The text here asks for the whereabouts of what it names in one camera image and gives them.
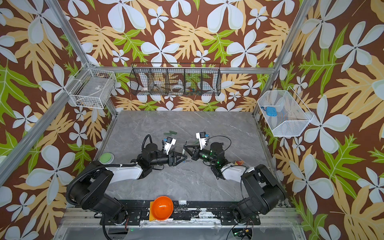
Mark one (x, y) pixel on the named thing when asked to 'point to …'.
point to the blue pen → (187, 161)
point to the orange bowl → (162, 208)
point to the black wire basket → (176, 78)
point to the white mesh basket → (285, 115)
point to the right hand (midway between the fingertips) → (183, 149)
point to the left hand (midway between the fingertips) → (184, 155)
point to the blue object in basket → (270, 111)
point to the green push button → (107, 158)
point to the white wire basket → (91, 87)
